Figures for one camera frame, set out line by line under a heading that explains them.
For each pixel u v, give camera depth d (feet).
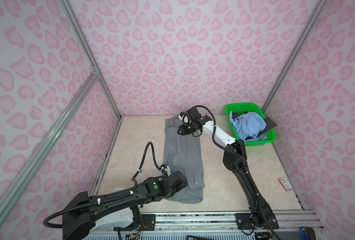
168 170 2.41
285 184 2.76
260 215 2.06
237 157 2.22
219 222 2.45
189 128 2.89
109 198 1.52
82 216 1.31
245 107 3.89
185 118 2.99
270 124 3.28
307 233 2.21
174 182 1.91
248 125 3.11
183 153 3.12
